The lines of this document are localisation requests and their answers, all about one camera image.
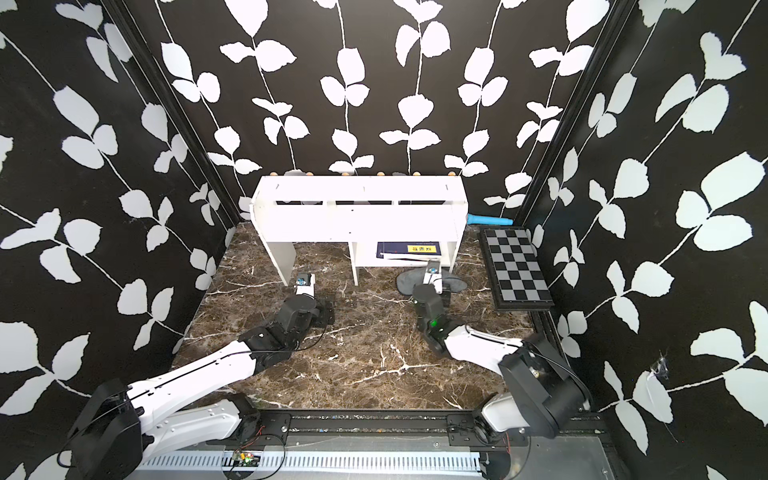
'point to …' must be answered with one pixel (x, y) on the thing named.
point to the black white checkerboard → (517, 275)
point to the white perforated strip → (329, 463)
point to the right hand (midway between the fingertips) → (431, 269)
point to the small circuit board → (245, 459)
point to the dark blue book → (428, 248)
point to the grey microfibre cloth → (407, 282)
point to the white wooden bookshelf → (389, 221)
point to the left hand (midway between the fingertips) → (324, 293)
